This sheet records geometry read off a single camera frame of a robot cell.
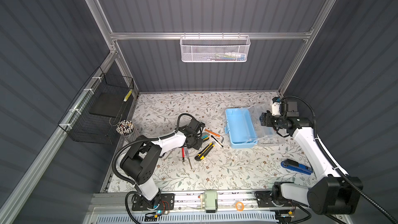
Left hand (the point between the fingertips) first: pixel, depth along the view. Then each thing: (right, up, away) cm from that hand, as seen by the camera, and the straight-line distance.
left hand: (198, 142), depth 92 cm
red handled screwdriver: (-9, -5, -3) cm, 11 cm away
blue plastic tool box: (+27, +9, +7) cm, 29 cm away
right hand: (+39, +15, -10) cm, 43 cm away
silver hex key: (-5, -10, -6) cm, 13 cm away
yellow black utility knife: (+1, -7, -6) cm, 9 cm away
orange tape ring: (+20, -26, -20) cm, 38 cm away
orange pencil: (+9, +5, +7) cm, 12 cm away
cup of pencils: (-37, +11, -13) cm, 41 cm away
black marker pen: (+13, -1, +1) cm, 13 cm away
